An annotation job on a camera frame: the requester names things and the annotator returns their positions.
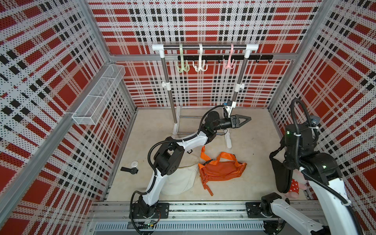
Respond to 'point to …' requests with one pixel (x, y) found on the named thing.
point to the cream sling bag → (184, 179)
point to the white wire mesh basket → (90, 110)
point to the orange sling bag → (225, 168)
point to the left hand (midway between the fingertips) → (252, 118)
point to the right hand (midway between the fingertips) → (298, 134)
